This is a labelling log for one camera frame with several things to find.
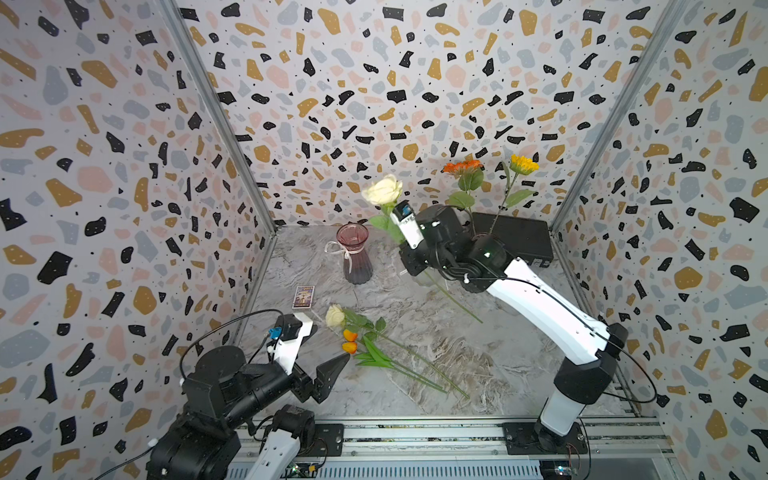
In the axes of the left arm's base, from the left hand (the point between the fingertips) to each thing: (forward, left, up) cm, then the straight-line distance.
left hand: (332, 341), depth 55 cm
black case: (+58, -65, -36) cm, 95 cm away
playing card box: (+30, +19, -32) cm, 47 cm away
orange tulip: (+16, +2, -32) cm, 36 cm away
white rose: (+21, +7, -30) cm, 38 cm away
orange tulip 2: (+10, -5, -32) cm, 34 cm away
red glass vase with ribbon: (+42, +3, -17) cm, 45 cm away
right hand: (+23, -13, +1) cm, 27 cm away
